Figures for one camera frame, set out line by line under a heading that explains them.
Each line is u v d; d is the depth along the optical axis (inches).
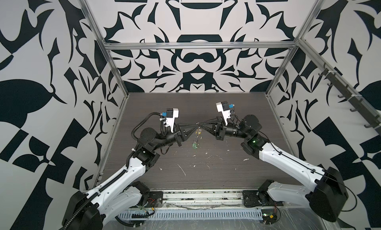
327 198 15.4
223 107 22.6
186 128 23.4
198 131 24.9
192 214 25.5
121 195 22.1
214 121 23.8
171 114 22.3
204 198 29.9
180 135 22.0
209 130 24.2
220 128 23.0
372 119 19.8
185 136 23.4
